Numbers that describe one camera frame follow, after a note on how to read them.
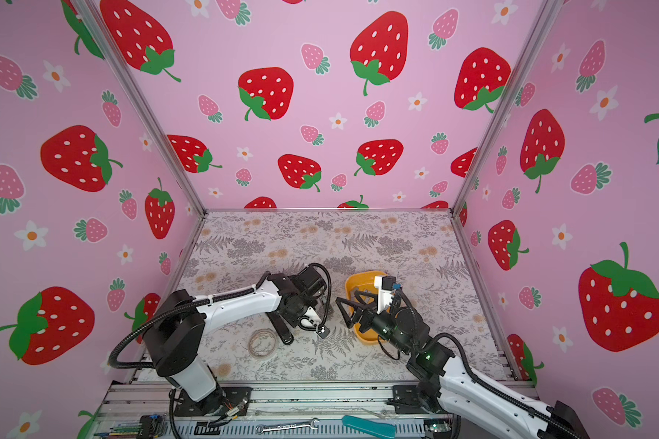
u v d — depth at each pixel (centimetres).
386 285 64
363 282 99
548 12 69
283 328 82
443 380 54
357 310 62
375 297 72
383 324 64
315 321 73
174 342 45
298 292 64
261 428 70
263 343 84
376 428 70
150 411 73
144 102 86
